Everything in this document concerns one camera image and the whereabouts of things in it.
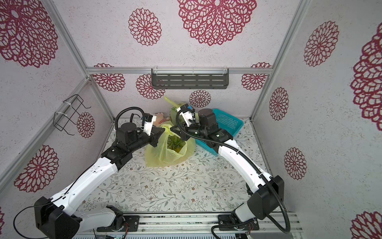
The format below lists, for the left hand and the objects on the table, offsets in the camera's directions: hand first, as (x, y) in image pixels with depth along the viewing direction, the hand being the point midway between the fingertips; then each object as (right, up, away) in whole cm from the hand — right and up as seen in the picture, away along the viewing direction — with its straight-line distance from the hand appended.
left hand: (163, 129), depth 73 cm
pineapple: (+4, -7, +11) cm, 14 cm away
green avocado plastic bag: (+2, +12, +26) cm, 29 cm away
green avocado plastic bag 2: (-3, -14, +6) cm, 16 cm away
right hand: (+4, +1, -6) cm, 8 cm away
